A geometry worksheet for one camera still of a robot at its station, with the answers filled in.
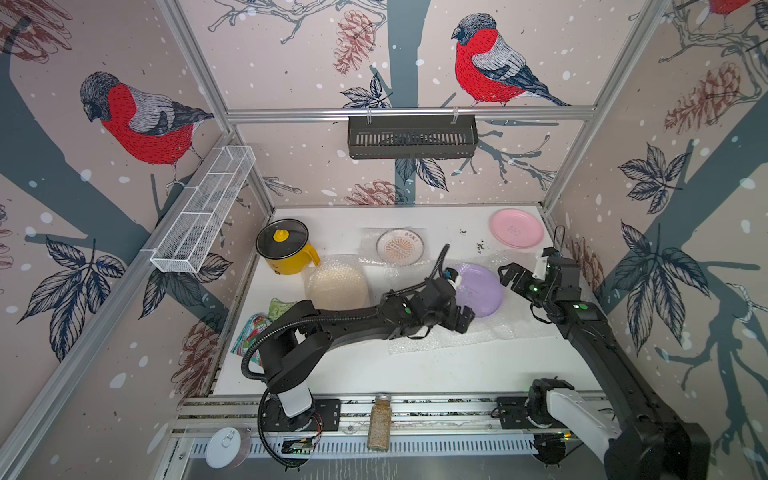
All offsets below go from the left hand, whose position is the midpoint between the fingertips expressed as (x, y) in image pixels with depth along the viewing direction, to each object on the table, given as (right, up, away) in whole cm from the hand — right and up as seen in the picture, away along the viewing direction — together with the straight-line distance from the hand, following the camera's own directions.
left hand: (467, 308), depth 79 cm
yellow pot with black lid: (-56, +16, +16) cm, 61 cm away
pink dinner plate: (+28, +22, +35) cm, 50 cm away
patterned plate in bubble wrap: (-20, +15, +29) cm, 38 cm away
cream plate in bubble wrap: (-38, +5, +16) cm, 41 cm away
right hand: (+14, +10, +4) cm, 17 cm away
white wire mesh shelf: (-72, +18, -9) cm, 74 cm away
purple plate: (+8, +2, +16) cm, 18 cm away
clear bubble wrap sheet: (+13, -5, +10) cm, 17 cm away
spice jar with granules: (-24, -25, -11) cm, 36 cm away
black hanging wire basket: (-10, +56, +28) cm, 63 cm away
